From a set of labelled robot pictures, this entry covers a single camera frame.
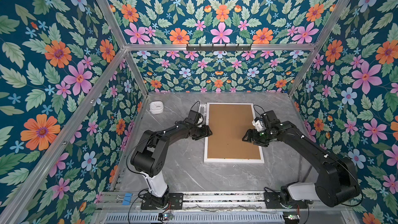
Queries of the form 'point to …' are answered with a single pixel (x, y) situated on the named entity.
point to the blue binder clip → (127, 199)
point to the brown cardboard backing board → (229, 123)
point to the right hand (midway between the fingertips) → (247, 139)
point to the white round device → (156, 107)
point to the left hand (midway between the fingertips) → (211, 130)
